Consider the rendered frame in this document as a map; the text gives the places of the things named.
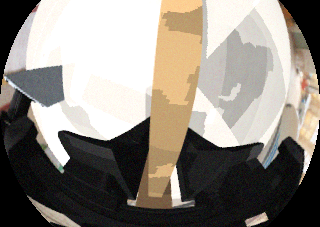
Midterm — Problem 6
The long wooden rail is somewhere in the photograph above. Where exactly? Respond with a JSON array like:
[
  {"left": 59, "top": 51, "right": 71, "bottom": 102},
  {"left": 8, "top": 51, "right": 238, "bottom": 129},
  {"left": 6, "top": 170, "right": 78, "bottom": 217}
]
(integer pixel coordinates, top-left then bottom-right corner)
[{"left": 148, "top": 0, "right": 203, "bottom": 196}]

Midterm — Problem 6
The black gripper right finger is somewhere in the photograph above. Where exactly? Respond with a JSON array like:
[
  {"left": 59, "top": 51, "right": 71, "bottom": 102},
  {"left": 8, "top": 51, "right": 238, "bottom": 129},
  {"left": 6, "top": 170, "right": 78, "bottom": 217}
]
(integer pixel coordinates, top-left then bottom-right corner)
[{"left": 176, "top": 127, "right": 265, "bottom": 202}]

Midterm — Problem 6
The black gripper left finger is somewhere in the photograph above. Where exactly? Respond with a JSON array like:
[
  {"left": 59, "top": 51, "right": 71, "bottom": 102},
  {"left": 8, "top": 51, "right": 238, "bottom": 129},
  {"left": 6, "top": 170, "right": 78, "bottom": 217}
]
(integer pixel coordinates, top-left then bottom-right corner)
[{"left": 57, "top": 116, "right": 151, "bottom": 200}]

